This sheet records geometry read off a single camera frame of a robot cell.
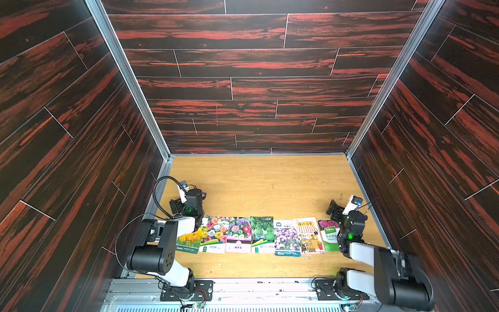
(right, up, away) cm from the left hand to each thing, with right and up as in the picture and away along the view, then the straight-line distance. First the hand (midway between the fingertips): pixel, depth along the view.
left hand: (184, 196), depth 94 cm
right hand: (+77, -3, -5) cm, 77 cm away
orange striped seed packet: (+60, -18, -7) cm, 63 cm away
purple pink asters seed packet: (+27, -19, -6) cm, 33 cm away
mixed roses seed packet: (+16, -16, -3) cm, 22 cm away
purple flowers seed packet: (+49, -18, -7) cm, 53 cm away
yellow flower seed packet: (+5, -20, -7) cm, 22 cm away
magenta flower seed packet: (+69, -16, -5) cm, 71 cm away
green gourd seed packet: (+38, -18, -5) cm, 42 cm away
